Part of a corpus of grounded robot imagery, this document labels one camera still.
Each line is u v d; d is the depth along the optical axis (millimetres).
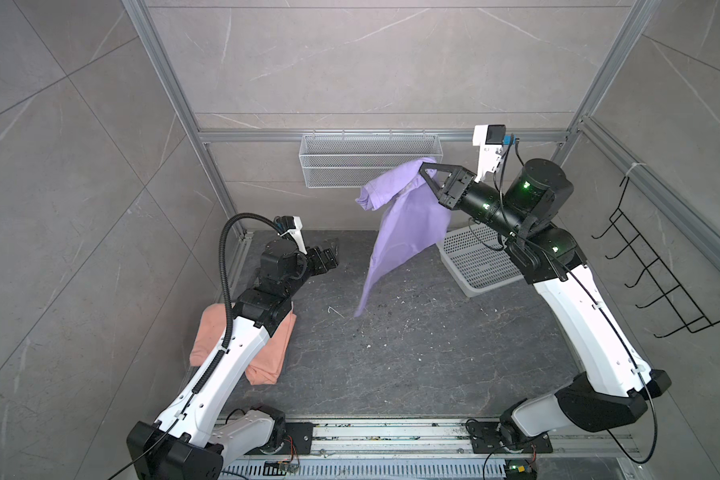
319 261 622
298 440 732
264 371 776
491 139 457
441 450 730
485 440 729
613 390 388
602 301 410
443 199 469
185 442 371
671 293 637
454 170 478
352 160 1013
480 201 473
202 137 907
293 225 623
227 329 460
